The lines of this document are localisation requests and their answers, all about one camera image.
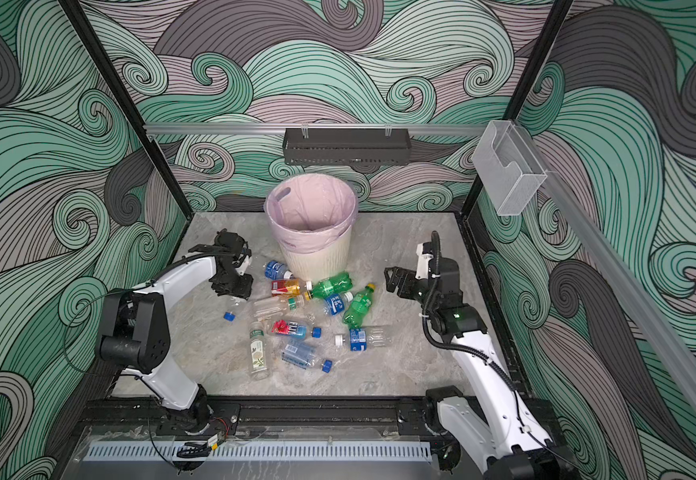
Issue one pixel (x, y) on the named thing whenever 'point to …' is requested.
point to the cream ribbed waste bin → (316, 266)
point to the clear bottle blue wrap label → (335, 305)
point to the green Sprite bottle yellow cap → (339, 283)
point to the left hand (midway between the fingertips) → (240, 288)
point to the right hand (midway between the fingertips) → (400, 273)
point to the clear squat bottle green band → (272, 307)
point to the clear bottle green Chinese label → (259, 350)
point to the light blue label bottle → (299, 354)
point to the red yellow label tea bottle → (290, 288)
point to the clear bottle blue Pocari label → (277, 271)
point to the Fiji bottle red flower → (295, 329)
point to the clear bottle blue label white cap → (365, 339)
